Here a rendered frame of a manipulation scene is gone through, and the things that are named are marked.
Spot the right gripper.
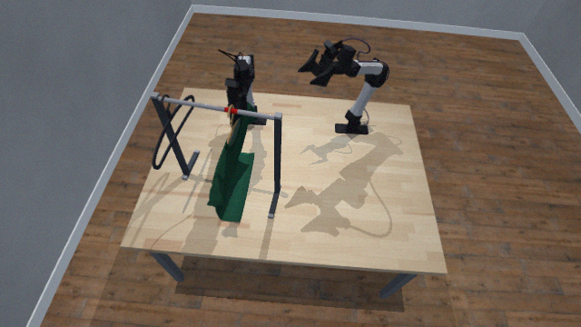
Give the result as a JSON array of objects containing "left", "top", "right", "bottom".
[{"left": 226, "top": 85, "right": 248, "bottom": 125}]

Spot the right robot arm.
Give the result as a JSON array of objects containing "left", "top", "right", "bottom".
[{"left": 225, "top": 54, "right": 267, "bottom": 125}]

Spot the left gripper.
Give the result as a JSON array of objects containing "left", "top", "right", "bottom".
[{"left": 298, "top": 49, "right": 339, "bottom": 87}]

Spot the dark green t-shirt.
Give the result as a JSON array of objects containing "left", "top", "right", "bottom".
[{"left": 207, "top": 115, "right": 258, "bottom": 222}]

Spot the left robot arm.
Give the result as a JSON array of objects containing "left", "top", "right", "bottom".
[{"left": 324, "top": 39, "right": 389, "bottom": 134}]

